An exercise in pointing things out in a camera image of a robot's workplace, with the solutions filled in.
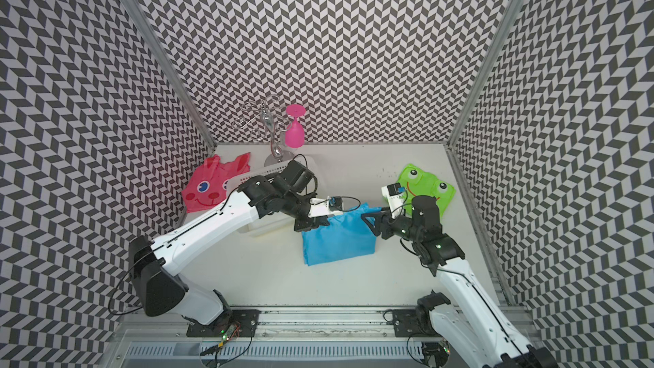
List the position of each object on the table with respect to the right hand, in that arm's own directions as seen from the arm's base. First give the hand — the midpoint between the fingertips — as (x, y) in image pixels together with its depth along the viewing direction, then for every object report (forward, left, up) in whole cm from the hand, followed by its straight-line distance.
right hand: (368, 219), depth 75 cm
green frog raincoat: (+24, -22, -15) cm, 36 cm away
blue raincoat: (-4, +7, -3) cm, 8 cm away
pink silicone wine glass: (+38, +26, +1) cm, 46 cm away
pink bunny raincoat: (+24, +63, -15) cm, 69 cm away
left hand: (-1, +13, +2) cm, 13 cm away
